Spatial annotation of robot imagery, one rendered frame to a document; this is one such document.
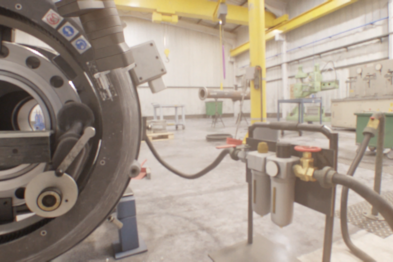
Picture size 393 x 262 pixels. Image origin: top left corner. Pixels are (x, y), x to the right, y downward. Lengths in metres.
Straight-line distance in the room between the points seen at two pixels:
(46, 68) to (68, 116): 0.17
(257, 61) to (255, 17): 0.77
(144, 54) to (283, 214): 0.65
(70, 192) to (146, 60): 0.40
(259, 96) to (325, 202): 3.28
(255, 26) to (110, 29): 3.78
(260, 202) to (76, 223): 0.59
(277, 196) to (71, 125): 0.64
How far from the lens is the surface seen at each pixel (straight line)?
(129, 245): 1.10
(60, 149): 0.59
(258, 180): 0.81
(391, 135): 3.23
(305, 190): 0.78
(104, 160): 0.59
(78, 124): 0.61
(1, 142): 0.59
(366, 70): 7.16
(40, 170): 0.73
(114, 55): 0.48
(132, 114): 0.60
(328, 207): 0.75
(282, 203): 0.76
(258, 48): 4.04
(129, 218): 1.04
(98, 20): 0.47
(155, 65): 0.65
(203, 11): 13.26
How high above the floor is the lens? 0.62
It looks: 5 degrees down
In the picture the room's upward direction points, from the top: 2 degrees counter-clockwise
